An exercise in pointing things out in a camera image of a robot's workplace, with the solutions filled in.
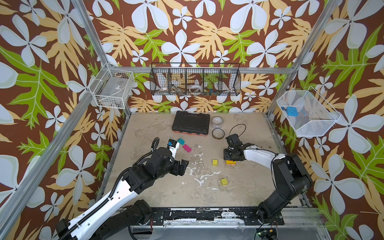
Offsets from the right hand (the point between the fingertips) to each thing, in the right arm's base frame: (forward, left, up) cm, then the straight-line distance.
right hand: (226, 154), depth 95 cm
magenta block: (+6, +25, -2) cm, 26 cm away
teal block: (+12, +30, -1) cm, 32 cm away
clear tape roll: (+29, +2, -1) cm, 30 cm away
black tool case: (+26, +23, +1) cm, 35 cm away
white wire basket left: (+27, +69, +34) cm, 81 cm away
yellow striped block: (-6, -1, +2) cm, 6 cm away
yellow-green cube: (-6, +8, +1) cm, 10 cm away
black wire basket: (+40, +20, +30) cm, 54 cm away
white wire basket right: (+12, -43, +26) cm, 52 cm away
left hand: (-13, +28, +21) cm, 37 cm away
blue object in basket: (+15, -37, +24) cm, 46 cm away
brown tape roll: (+18, +3, -2) cm, 19 cm away
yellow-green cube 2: (-17, +4, 0) cm, 18 cm away
